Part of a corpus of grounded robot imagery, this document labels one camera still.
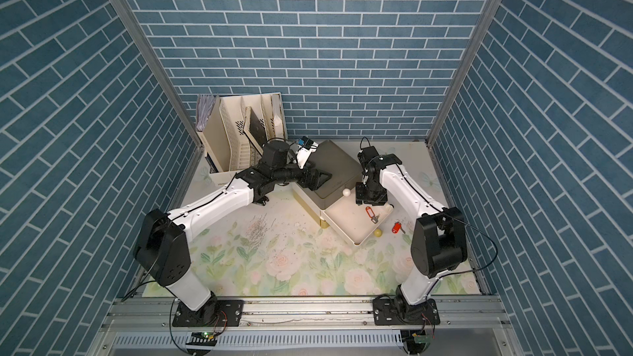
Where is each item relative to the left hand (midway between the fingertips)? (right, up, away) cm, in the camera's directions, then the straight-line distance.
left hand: (328, 172), depth 80 cm
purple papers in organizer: (-47, +24, +11) cm, 54 cm away
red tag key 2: (+26, -21, +12) cm, 36 cm away
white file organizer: (-43, +9, +24) cm, 50 cm away
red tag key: (+16, -17, +7) cm, 24 cm away
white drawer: (+10, -18, +6) cm, 22 cm away
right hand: (+13, -11, +7) cm, 19 cm away
